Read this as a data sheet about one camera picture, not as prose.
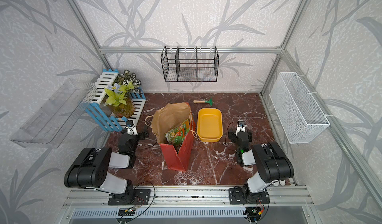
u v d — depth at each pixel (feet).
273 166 1.47
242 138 2.32
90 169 1.45
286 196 2.37
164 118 2.87
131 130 2.48
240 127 2.58
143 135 2.70
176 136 2.92
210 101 3.77
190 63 3.45
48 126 2.11
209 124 3.31
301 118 2.00
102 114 2.71
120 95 2.90
